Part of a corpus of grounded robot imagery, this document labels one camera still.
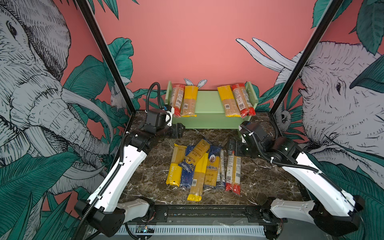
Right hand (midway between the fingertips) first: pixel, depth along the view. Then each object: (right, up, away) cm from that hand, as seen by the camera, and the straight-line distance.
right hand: (230, 146), depth 66 cm
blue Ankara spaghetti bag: (-5, -15, +20) cm, 26 cm away
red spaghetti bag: (-26, +25, +18) cm, 41 cm away
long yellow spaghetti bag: (-14, -21, +16) cm, 30 cm away
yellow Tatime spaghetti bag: (-28, -19, +19) cm, 39 cm away
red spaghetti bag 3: (+6, -20, +19) cm, 28 cm away
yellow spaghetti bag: (-19, +22, +16) cm, 33 cm away
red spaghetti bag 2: (+12, +20, +16) cm, 28 cm away
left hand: (-23, +10, +4) cm, 26 cm away
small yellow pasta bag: (-14, -8, +26) cm, 31 cm away
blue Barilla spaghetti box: (-20, -16, +18) cm, 31 cm away
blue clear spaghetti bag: (0, -21, +18) cm, 27 cm away
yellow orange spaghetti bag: (+4, +19, +16) cm, 25 cm away
